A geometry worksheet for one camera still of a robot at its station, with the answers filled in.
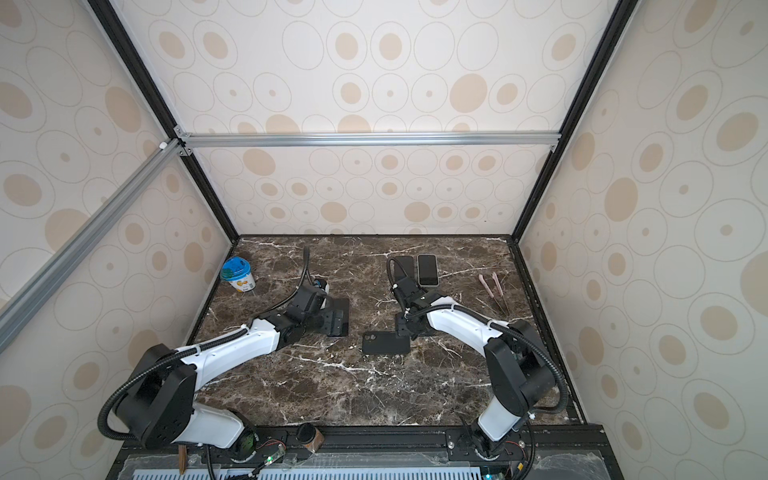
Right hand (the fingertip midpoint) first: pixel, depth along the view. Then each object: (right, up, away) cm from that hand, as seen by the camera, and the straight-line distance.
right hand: (410, 328), depth 90 cm
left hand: (-22, +5, -2) cm, 22 cm away
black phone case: (-8, -5, +3) cm, 10 cm away
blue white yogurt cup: (-56, +17, +7) cm, 59 cm away
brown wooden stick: (-57, -28, -17) cm, 66 cm away
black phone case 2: (-1, +19, +22) cm, 29 cm away
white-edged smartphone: (+8, +17, +21) cm, 28 cm away
